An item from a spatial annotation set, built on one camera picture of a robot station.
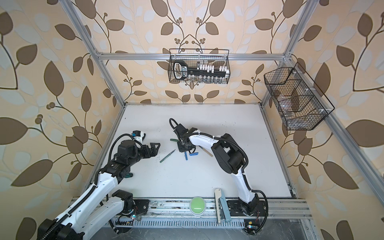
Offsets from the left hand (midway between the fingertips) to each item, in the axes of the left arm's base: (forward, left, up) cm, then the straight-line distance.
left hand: (154, 144), depth 81 cm
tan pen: (+3, -31, -15) cm, 34 cm away
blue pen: (+1, -17, -16) cm, 23 cm away
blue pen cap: (+2, -21, -15) cm, 26 cm away
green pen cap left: (+11, -8, -15) cm, 20 cm away
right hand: (+5, -15, -15) cm, 22 cm away
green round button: (-27, -25, -14) cm, 39 cm away
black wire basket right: (+14, -75, +19) cm, 78 cm away
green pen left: (+1, -6, -15) cm, 16 cm away
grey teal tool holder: (-26, -37, -12) cm, 46 cm away
